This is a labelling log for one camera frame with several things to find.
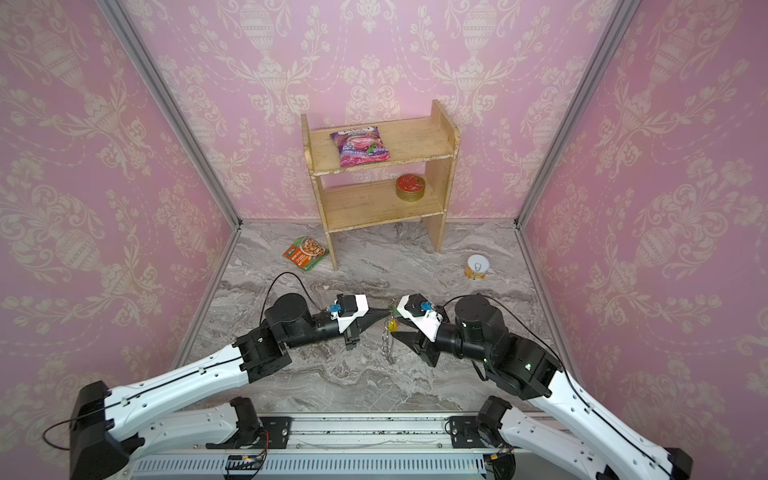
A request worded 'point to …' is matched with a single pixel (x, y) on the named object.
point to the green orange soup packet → (306, 253)
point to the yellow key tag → (392, 325)
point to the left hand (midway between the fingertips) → (387, 314)
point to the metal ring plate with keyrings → (388, 339)
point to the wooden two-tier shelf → (383, 174)
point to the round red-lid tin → (410, 187)
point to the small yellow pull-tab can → (477, 267)
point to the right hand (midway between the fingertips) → (400, 324)
